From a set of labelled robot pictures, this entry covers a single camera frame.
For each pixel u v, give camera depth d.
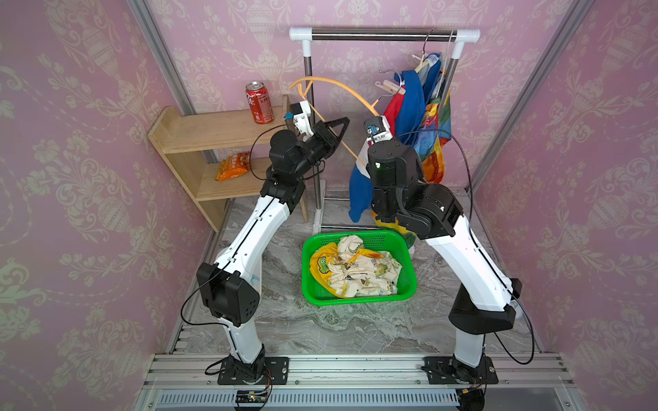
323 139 0.57
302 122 0.61
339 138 0.61
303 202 1.16
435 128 0.69
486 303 0.43
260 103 0.75
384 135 0.45
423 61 0.63
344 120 0.62
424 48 0.59
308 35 0.58
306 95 0.61
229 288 0.44
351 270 0.88
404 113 0.64
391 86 0.60
